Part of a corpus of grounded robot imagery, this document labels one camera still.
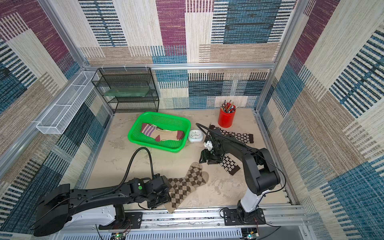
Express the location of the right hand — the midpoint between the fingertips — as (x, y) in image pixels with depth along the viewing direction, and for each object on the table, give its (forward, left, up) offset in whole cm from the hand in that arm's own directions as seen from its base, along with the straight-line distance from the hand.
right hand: (206, 163), depth 88 cm
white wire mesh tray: (+7, +71, +31) cm, 78 cm away
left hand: (-20, +19, -2) cm, 28 cm away
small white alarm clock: (+20, +6, -1) cm, 21 cm away
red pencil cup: (+32, -15, +8) cm, 36 cm away
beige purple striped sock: (+21, +30, 0) cm, 37 cm away
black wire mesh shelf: (+51, +50, +25) cm, 76 cm away
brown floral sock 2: (+1, -14, -4) cm, 14 cm away
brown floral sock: (+21, -27, -4) cm, 35 cm away
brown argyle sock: (-13, +14, -1) cm, 19 cm away
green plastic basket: (+34, +29, 0) cm, 44 cm away
